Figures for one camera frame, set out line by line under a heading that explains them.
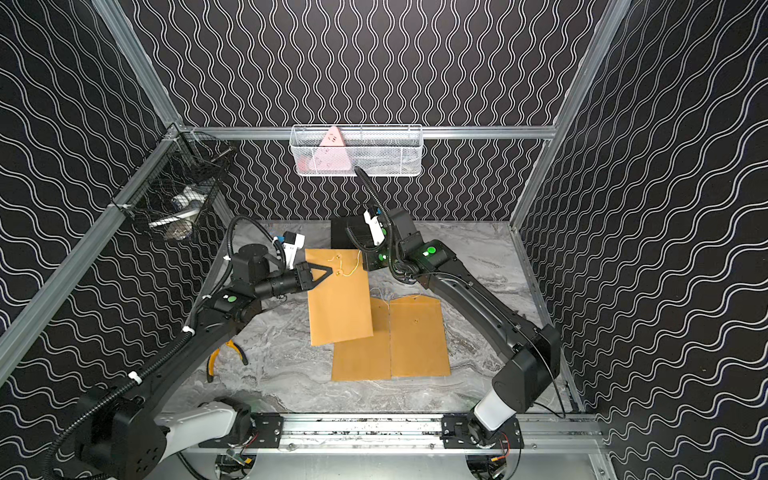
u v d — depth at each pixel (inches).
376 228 24.7
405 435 30.0
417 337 35.8
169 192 36.3
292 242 27.5
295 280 26.5
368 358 35.2
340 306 30.2
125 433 15.1
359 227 48.0
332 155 35.5
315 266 28.6
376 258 25.7
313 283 27.6
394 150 40.6
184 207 33.7
